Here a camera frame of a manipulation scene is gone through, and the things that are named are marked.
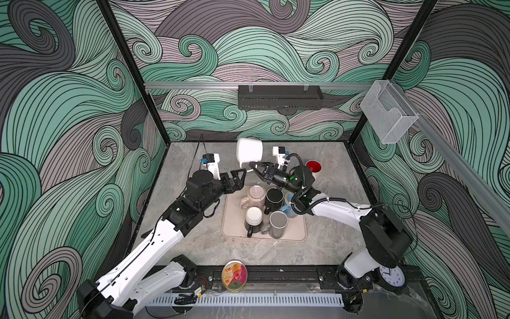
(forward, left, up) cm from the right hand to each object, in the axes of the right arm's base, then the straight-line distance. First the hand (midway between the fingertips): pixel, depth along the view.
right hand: (247, 168), depth 69 cm
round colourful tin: (-29, +5, -27) cm, 40 cm away
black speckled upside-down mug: (-2, -11, -21) cm, 24 cm away
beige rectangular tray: (-7, +7, -31) cm, 33 cm away
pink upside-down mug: (-1, -3, -20) cm, 20 cm away
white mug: (+5, -1, +4) cm, 7 cm away
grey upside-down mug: (-9, -13, -27) cm, 31 cm away
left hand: (0, +3, 0) cm, 3 cm away
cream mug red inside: (+20, -35, -27) cm, 48 cm away
